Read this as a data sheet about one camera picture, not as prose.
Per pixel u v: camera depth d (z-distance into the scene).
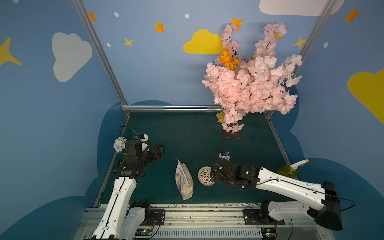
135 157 0.57
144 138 0.71
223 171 0.56
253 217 0.74
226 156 0.68
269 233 0.72
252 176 0.50
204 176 0.87
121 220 0.43
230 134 1.10
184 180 0.71
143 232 0.72
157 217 0.73
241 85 0.74
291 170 0.80
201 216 0.76
